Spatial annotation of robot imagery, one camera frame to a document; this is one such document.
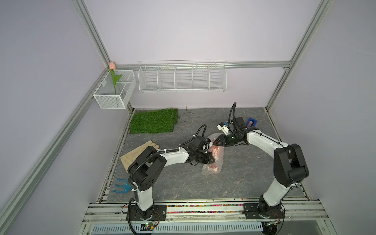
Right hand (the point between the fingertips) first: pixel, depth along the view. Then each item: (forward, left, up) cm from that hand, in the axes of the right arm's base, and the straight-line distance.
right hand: (214, 143), depth 89 cm
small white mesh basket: (+26, +60, +21) cm, 69 cm away
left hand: (-10, +1, -5) cm, 11 cm away
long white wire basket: (+45, +23, +18) cm, 54 cm away
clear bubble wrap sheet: (-16, +7, -3) cm, 18 cm away
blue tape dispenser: (+20, -32, -4) cm, 38 cm away
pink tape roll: (+17, -27, -3) cm, 32 cm away
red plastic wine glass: (-4, -1, -3) cm, 5 cm away
